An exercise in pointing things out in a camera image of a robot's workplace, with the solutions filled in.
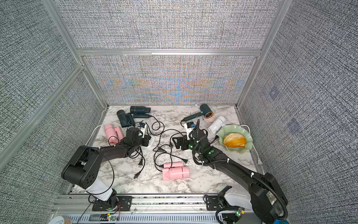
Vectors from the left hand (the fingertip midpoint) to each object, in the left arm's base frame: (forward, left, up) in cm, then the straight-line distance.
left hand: (151, 135), depth 95 cm
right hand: (-9, -17, +14) cm, 24 cm away
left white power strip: (-4, 0, -2) cm, 4 cm away
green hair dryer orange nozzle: (+22, -40, -1) cm, 46 cm away
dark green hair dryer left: (+16, +21, -2) cm, 27 cm away
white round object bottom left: (-45, +40, +1) cm, 60 cm away
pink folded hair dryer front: (-25, -17, +1) cm, 30 cm away
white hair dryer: (+6, -45, 0) cm, 45 cm away
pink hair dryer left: (+3, +26, -2) cm, 26 cm away
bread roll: (-8, -54, +2) cm, 55 cm away
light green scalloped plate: (+4, -56, -1) cm, 56 cm away
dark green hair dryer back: (+27, +14, -5) cm, 31 cm away
